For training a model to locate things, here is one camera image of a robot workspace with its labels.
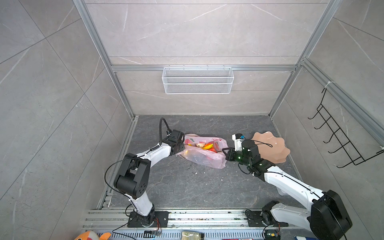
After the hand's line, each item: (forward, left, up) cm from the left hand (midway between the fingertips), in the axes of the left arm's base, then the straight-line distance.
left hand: (180, 143), depth 95 cm
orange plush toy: (-47, +38, -1) cm, 60 cm away
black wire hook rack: (-15, -77, +26) cm, 82 cm away
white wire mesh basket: (+36, -13, +23) cm, 45 cm away
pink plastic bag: (-11, -17, +6) cm, 21 cm away
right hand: (-10, -25, +9) cm, 28 cm away
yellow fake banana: (-4, -18, +1) cm, 19 cm away
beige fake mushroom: (-1, -13, -1) cm, 13 cm away
